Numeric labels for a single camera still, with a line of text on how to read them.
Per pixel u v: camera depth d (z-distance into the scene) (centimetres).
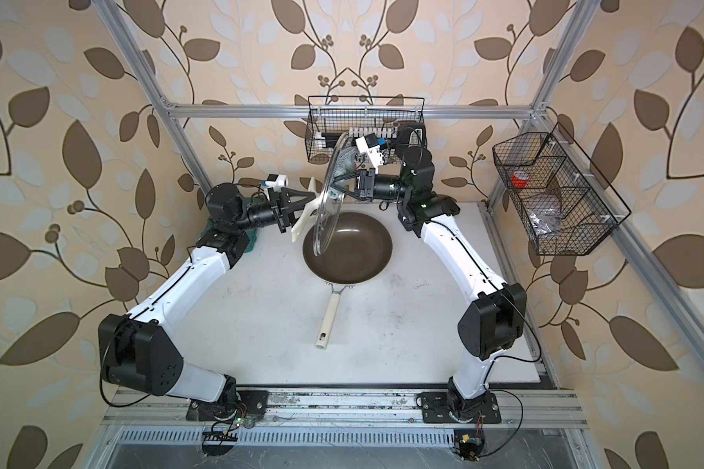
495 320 45
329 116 91
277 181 71
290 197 65
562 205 73
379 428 72
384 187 61
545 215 73
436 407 73
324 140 83
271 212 64
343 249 101
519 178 81
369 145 62
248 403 75
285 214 64
